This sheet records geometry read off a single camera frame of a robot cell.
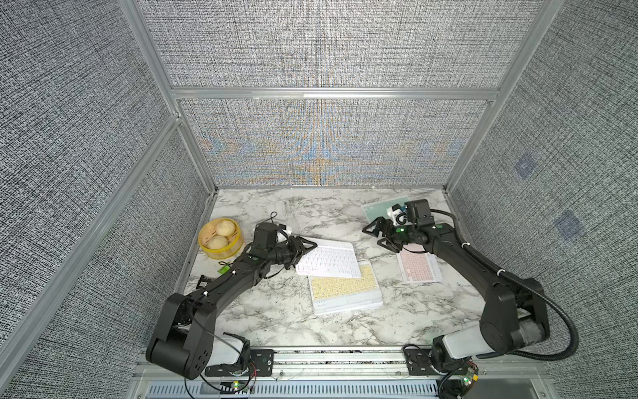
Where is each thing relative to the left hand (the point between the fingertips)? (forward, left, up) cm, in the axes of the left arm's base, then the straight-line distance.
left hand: (319, 246), depth 81 cm
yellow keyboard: (-11, -6, -15) cm, 19 cm away
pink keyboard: (-1, -37, -15) cm, 40 cm away
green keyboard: (-16, +1, -16) cm, 22 cm away
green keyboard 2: (+28, -26, -17) cm, 42 cm away
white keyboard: (-1, -3, -6) cm, 7 cm away
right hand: (+5, -17, +2) cm, 18 cm away
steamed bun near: (+10, +38, -11) cm, 41 cm away
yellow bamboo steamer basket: (+11, +32, -11) cm, 35 cm away
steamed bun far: (+16, +36, -9) cm, 41 cm away
